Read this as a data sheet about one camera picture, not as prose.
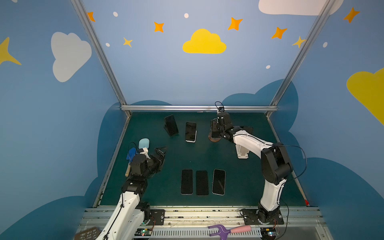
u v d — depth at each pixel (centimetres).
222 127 73
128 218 49
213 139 104
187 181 88
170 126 99
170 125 99
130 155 98
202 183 85
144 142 102
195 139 104
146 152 75
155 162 71
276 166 51
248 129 102
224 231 71
